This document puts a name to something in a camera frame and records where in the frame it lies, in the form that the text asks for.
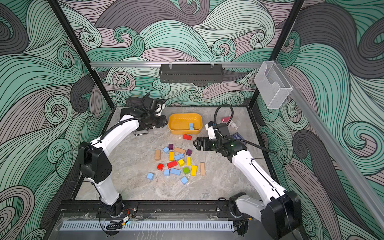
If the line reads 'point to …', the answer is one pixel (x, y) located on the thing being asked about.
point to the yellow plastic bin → (179, 123)
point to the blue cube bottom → (184, 180)
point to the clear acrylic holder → (273, 86)
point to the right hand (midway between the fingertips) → (199, 143)
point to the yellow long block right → (194, 170)
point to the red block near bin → (187, 137)
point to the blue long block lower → (175, 171)
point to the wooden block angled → (179, 150)
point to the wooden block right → (202, 168)
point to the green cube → (186, 170)
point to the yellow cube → (181, 162)
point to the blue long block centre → (179, 156)
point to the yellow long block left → (171, 155)
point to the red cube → (160, 166)
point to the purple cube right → (189, 152)
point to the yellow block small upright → (188, 161)
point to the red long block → (172, 164)
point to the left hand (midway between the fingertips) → (165, 120)
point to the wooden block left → (157, 154)
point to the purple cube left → (170, 146)
